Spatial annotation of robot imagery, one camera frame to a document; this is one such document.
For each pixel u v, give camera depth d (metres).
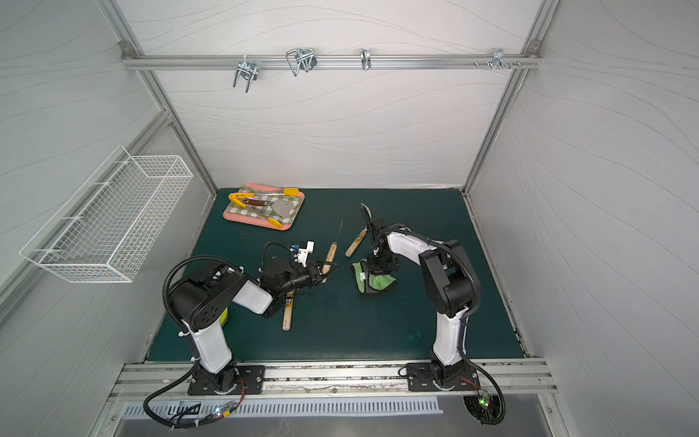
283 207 1.15
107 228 0.69
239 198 1.15
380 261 0.82
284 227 1.08
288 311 0.84
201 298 0.50
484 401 0.72
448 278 0.51
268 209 1.12
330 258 0.86
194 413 0.72
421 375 0.74
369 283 0.90
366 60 0.78
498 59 0.76
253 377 0.74
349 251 0.99
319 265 0.81
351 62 0.80
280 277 0.72
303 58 0.77
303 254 0.84
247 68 0.78
